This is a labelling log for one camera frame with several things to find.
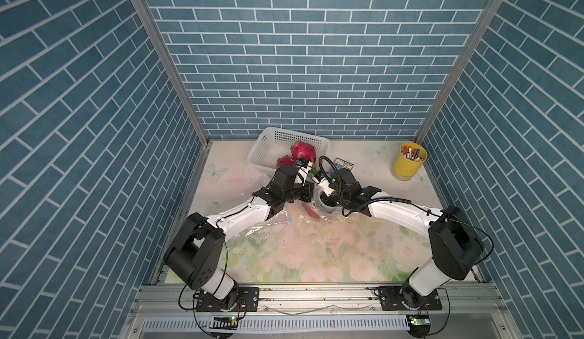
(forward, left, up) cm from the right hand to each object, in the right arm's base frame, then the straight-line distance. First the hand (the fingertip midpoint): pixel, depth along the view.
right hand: (320, 199), depth 88 cm
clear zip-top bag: (-6, +2, +3) cm, 7 cm away
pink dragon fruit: (+18, +16, 0) cm, 24 cm away
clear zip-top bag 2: (-10, +11, -9) cm, 17 cm away
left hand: (+1, -1, +6) cm, 6 cm away
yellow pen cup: (+19, -37, +4) cm, 42 cm away
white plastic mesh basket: (+33, +27, -5) cm, 43 cm away
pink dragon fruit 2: (+20, +8, +6) cm, 22 cm away
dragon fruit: (-8, +3, +2) cm, 8 cm away
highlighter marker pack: (+25, -10, -8) cm, 28 cm away
